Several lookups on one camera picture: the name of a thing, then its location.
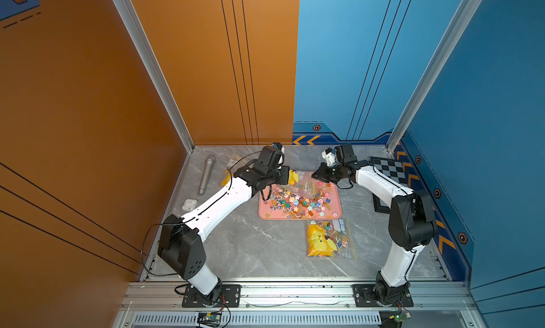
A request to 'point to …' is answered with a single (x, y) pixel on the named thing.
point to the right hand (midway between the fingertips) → (313, 174)
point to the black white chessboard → (393, 168)
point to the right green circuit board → (394, 318)
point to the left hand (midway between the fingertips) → (287, 168)
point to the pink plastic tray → (310, 199)
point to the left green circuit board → (213, 319)
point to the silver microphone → (208, 165)
